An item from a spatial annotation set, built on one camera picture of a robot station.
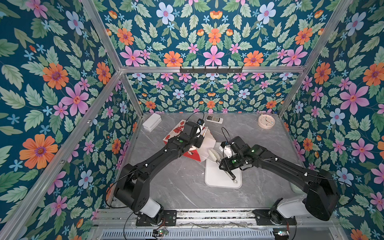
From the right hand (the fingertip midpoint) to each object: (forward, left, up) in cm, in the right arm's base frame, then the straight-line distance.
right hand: (221, 165), depth 80 cm
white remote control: (+44, +1, -9) cm, 45 cm away
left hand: (+17, +10, +8) cm, 21 cm away
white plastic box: (+39, +48, -7) cm, 63 cm away
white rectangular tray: (-2, +3, -10) cm, 11 cm away
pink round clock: (+39, -38, -8) cm, 55 cm away
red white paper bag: (+13, +12, -8) cm, 19 cm away
